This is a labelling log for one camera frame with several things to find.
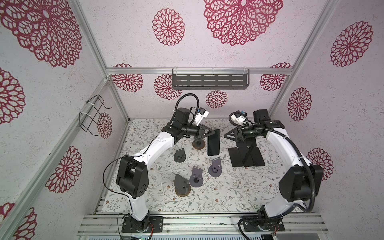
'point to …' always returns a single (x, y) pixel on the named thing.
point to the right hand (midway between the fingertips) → (227, 133)
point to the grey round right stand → (215, 169)
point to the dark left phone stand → (180, 155)
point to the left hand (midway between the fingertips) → (212, 134)
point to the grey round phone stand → (196, 180)
